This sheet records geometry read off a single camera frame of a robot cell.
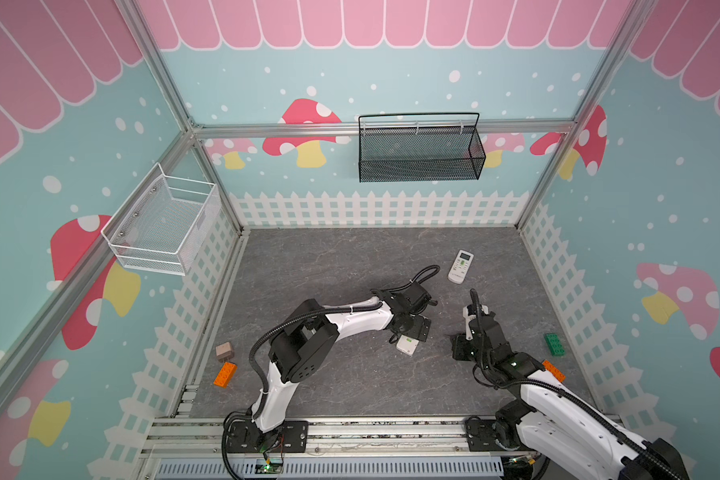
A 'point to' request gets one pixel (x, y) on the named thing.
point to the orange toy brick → (225, 375)
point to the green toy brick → (554, 343)
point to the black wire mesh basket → (419, 147)
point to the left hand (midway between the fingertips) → (411, 332)
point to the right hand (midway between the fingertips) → (450, 337)
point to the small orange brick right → (555, 371)
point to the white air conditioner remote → (461, 266)
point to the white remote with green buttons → (407, 345)
